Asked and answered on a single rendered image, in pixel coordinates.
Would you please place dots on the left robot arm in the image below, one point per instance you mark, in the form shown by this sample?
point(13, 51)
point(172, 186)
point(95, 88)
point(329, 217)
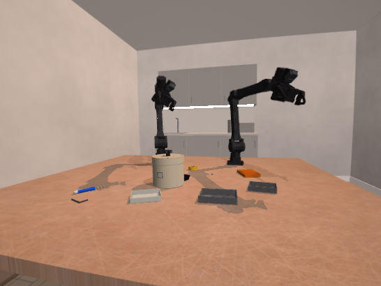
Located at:
point(284, 77)

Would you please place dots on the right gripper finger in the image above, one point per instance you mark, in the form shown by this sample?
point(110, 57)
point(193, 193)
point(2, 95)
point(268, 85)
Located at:
point(157, 95)
point(171, 107)

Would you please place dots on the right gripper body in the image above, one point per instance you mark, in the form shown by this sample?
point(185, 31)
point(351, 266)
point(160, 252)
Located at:
point(165, 99)

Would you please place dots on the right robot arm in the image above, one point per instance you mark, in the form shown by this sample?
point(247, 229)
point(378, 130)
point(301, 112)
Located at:
point(165, 88)

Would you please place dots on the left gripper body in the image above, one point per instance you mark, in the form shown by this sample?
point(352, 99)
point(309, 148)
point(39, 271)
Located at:
point(289, 92)

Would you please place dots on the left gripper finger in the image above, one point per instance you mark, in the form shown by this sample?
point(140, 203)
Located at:
point(301, 95)
point(276, 92)

